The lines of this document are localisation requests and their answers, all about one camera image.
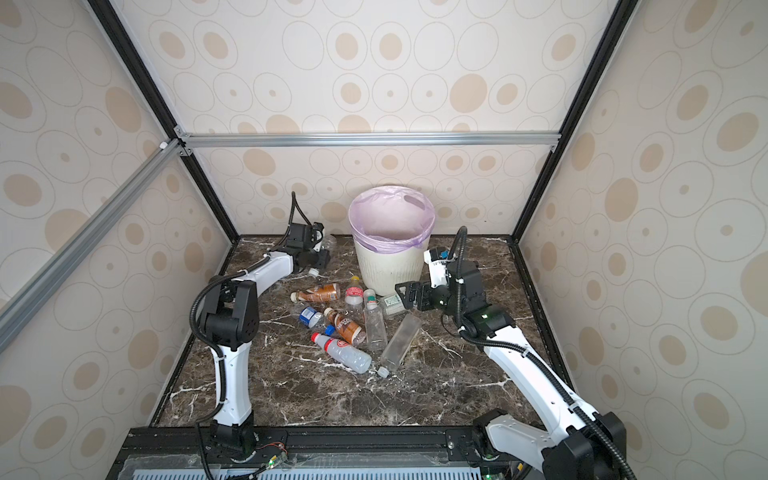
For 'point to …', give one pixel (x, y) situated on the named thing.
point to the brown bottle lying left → (321, 293)
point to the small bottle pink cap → (353, 299)
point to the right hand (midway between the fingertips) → (412, 284)
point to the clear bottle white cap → (375, 324)
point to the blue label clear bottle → (313, 318)
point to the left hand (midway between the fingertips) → (328, 245)
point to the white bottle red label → (346, 355)
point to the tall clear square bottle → (399, 344)
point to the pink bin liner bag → (391, 219)
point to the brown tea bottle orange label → (347, 329)
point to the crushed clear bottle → (329, 242)
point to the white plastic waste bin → (381, 272)
